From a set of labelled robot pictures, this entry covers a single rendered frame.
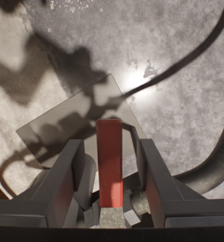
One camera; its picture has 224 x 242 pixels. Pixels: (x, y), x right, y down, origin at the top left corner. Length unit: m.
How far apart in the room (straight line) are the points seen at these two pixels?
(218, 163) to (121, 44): 0.48
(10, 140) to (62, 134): 0.21
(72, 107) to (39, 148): 0.21
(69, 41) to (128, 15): 0.21
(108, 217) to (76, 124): 0.48
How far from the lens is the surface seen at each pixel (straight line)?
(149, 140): 0.16
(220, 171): 0.22
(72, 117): 0.64
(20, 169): 0.82
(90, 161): 0.40
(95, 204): 0.24
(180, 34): 0.65
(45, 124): 0.68
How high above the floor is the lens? 0.61
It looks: 73 degrees down
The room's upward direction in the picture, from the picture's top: 177 degrees counter-clockwise
